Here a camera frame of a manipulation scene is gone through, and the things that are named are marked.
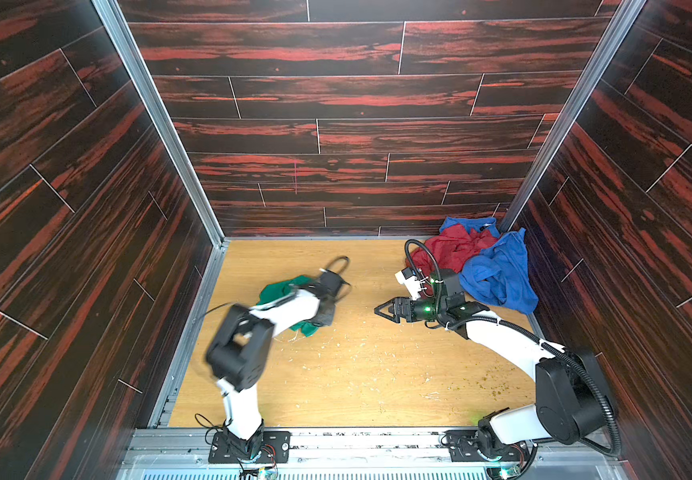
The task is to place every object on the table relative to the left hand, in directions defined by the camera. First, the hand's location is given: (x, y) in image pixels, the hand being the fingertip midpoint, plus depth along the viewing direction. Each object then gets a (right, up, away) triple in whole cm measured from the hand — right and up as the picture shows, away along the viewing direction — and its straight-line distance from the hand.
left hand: (319, 314), depth 96 cm
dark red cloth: (+46, +22, +9) cm, 52 cm away
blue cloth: (+60, +14, +3) cm, 62 cm away
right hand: (+20, +4, -12) cm, 24 cm away
